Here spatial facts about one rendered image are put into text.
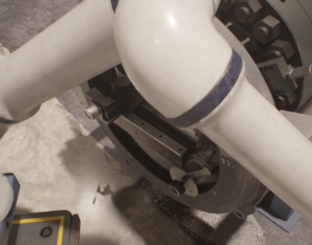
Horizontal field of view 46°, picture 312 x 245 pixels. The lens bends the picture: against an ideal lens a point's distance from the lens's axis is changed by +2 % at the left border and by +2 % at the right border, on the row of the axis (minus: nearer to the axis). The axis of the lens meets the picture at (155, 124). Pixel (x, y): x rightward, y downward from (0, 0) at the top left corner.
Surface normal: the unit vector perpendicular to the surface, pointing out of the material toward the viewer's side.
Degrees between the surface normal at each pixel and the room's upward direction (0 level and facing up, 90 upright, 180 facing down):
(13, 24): 0
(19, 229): 0
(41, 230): 0
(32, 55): 56
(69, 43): 66
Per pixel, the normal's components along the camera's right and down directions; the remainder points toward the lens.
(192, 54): 0.23, 0.03
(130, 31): -0.62, 0.04
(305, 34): 0.54, -0.02
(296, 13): 0.41, -0.21
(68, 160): -0.04, -0.66
